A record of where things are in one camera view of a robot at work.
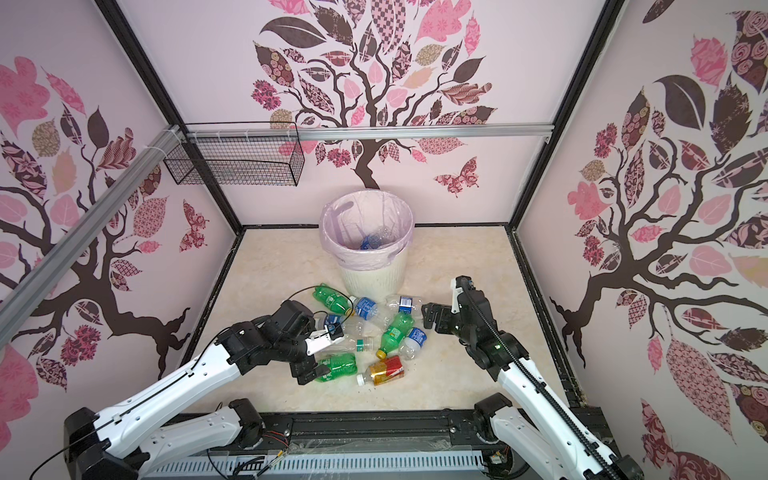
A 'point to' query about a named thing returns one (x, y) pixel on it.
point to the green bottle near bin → (333, 299)
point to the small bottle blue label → (411, 344)
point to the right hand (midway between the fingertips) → (437, 305)
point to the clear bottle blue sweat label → (369, 310)
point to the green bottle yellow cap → (394, 335)
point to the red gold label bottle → (386, 371)
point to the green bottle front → (341, 364)
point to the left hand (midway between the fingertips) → (318, 357)
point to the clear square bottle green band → (362, 344)
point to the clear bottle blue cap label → (402, 303)
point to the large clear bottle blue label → (374, 241)
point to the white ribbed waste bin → (376, 283)
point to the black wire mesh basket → (240, 161)
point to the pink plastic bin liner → (366, 229)
